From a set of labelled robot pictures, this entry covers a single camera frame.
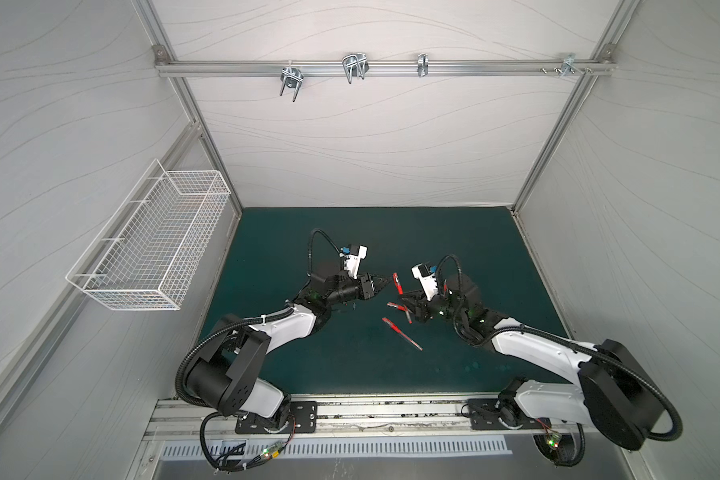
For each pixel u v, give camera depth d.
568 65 0.77
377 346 0.88
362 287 0.72
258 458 0.67
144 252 0.68
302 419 0.74
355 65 0.77
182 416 0.75
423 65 0.78
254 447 0.70
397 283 0.80
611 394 0.42
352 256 0.76
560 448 0.72
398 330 0.88
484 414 0.72
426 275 0.72
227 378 0.43
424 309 0.72
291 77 0.79
